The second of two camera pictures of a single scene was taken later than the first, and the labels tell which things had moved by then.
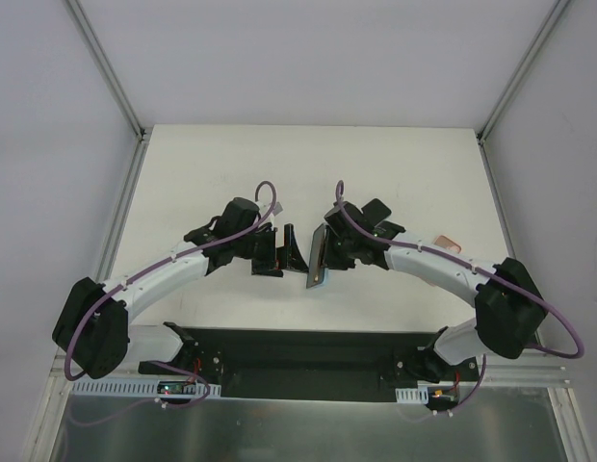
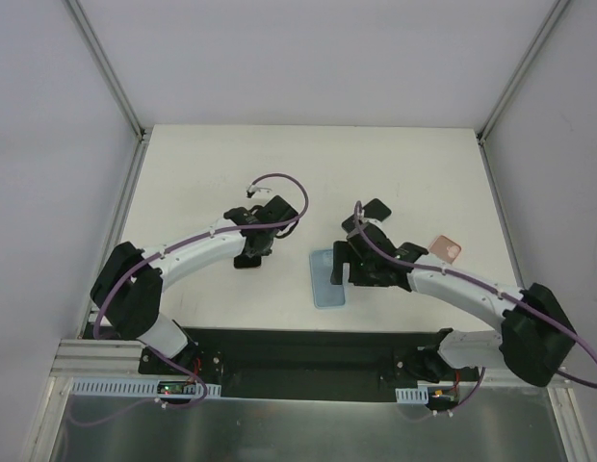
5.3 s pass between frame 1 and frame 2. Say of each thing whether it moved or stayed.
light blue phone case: moved
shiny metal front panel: stayed
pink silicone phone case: stayed
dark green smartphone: stayed
